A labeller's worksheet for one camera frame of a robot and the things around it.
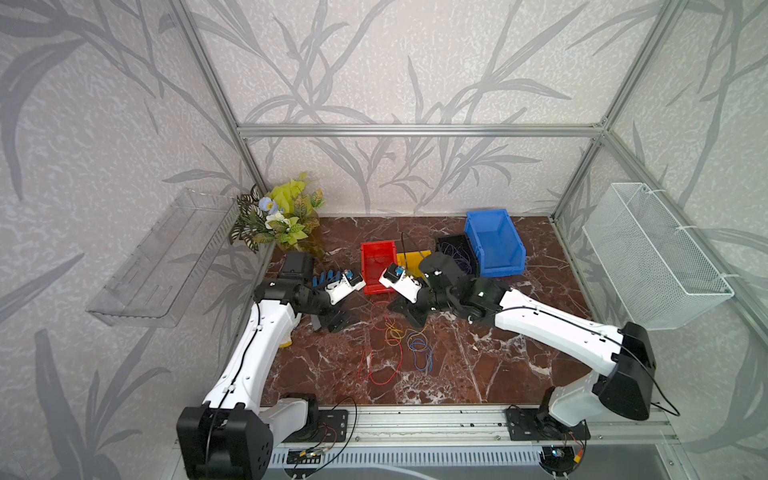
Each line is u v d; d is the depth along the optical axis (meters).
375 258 1.09
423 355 0.84
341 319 0.67
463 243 1.06
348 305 0.96
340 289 0.67
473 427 0.75
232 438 0.37
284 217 0.89
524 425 0.73
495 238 1.11
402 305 0.64
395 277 0.61
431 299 0.60
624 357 0.41
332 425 0.74
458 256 1.02
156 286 0.63
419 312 0.63
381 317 0.93
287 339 0.88
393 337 0.81
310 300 0.63
